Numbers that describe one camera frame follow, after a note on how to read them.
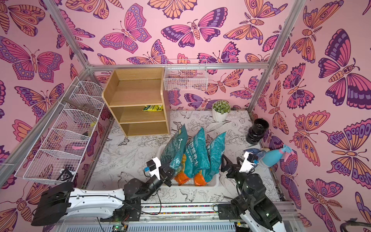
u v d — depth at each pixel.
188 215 0.73
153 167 0.54
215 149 0.68
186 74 0.95
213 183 0.74
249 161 0.57
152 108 0.95
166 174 0.59
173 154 0.67
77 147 0.76
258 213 0.49
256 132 0.93
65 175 0.69
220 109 1.01
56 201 0.44
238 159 0.70
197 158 0.70
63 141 0.75
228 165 0.61
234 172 0.59
